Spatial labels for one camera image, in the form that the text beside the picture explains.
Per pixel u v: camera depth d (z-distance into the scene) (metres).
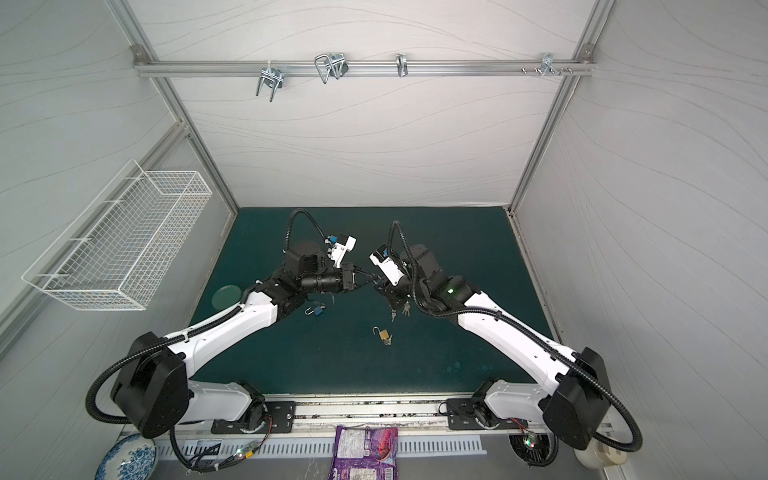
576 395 0.39
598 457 0.63
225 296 0.84
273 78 0.79
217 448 0.72
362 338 0.86
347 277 0.67
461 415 0.73
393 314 0.91
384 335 0.86
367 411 0.76
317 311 0.91
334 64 0.77
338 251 0.72
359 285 0.71
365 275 0.74
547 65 0.77
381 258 0.65
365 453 0.68
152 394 0.41
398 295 0.66
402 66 0.78
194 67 0.80
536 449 0.72
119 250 0.69
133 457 0.68
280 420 0.73
